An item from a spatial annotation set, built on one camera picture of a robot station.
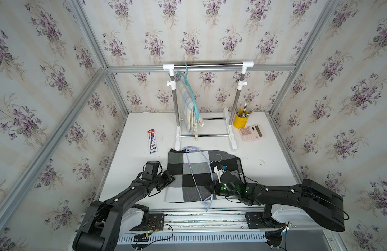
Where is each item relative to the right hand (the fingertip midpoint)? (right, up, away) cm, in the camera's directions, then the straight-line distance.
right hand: (205, 188), depth 79 cm
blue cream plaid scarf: (-8, +35, +6) cm, 37 cm away
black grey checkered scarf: (-9, +6, +10) cm, 15 cm away
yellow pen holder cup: (+26, +37, +25) cm, 52 cm away
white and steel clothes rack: (+3, +32, +32) cm, 45 cm away
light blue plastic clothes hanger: (0, -7, -2) cm, 7 cm away
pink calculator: (+33, +28, +26) cm, 50 cm away
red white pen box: (-35, +25, +25) cm, 49 cm away
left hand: (-16, +2, +6) cm, 17 cm away
